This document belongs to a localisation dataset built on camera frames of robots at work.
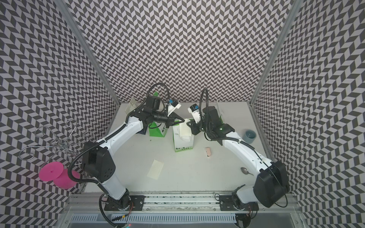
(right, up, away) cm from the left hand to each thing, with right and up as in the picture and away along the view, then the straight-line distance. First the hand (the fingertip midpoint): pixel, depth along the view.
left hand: (182, 121), depth 77 cm
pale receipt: (+1, -5, 0) cm, 5 cm away
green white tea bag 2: (-2, -15, +9) cm, 18 cm away
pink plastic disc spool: (-48, -18, -24) cm, 56 cm away
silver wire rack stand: (-61, -7, -14) cm, 63 cm away
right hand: (+3, -2, +1) cm, 4 cm away
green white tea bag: (-19, -6, +21) cm, 29 cm away
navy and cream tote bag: (-32, +9, +9) cm, 35 cm away
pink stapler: (+16, -20, +11) cm, 28 cm away
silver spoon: (+37, -30, +6) cm, 48 cm away
